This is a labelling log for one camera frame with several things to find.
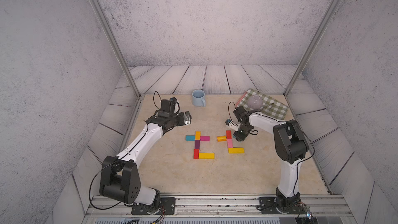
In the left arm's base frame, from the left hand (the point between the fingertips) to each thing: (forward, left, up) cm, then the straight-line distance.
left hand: (186, 117), depth 86 cm
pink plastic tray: (+29, -38, -17) cm, 51 cm away
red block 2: (-2, -25, -15) cm, 29 cm away
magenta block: (-4, -10, -17) cm, 20 cm away
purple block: (-7, -5, -17) cm, 19 cm away
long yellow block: (-15, -10, -17) cm, 24 cm away
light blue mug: (+25, -6, -11) cm, 28 cm away
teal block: (-3, -1, -17) cm, 17 cm away
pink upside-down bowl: (+22, -46, -13) cm, 53 cm away
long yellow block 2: (-12, -28, -17) cm, 35 cm away
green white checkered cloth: (+18, -63, -17) cm, 67 cm away
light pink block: (-7, -25, -17) cm, 31 cm away
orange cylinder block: (-4, -20, -17) cm, 27 cm away
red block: (-13, -5, -17) cm, 22 cm away
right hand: (-3, -33, -16) cm, 37 cm away
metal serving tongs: (+23, -59, -16) cm, 65 cm away
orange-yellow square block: (-1, -6, -16) cm, 17 cm away
